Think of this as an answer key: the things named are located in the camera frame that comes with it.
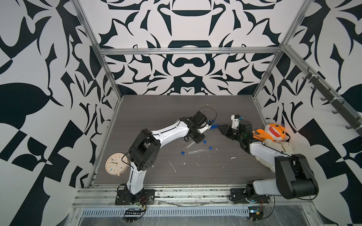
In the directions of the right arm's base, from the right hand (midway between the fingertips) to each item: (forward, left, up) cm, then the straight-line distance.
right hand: (219, 125), depth 90 cm
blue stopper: (-14, +23, -10) cm, 29 cm away
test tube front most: (-13, +16, -10) cm, 23 cm away
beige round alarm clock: (-21, +61, -8) cm, 65 cm away
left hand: (-5, +13, -3) cm, 14 cm away
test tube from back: (-11, +18, -5) cm, 22 cm away
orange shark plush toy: (-4, -34, -3) cm, 35 cm away
